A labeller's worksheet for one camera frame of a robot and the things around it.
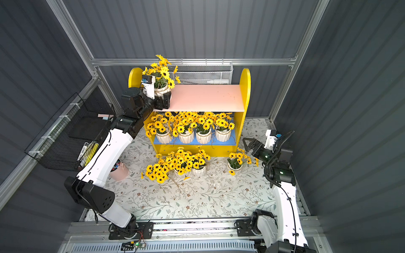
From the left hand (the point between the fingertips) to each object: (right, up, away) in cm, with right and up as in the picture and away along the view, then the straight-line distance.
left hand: (159, 89), depth 70 cm
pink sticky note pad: (-34, -11, +15) cm, 38 cm away
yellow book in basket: (-29, -26, +1) cm, 39 cm away
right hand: (+43, -24, +4) cm, 50 cm away
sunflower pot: (-1, -17, +7) cm, 18 cm away
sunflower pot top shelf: (+8, -35, +11) cm, 38 cm away
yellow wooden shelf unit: (+22, -11, +11) cm, 27 cm away
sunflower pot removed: (-3, -39, +8) cm, 40 cm away
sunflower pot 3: (+20, -19, +16) cm, 32 cm away
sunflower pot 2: (+10, -18, +7) cm, 22 cm away
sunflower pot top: (+17, -35, +9) cm, 40 cm away
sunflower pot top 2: (+38, -35, +16) cm, 54 cm away
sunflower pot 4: (+30, -17, +9) cm, 36 cm away
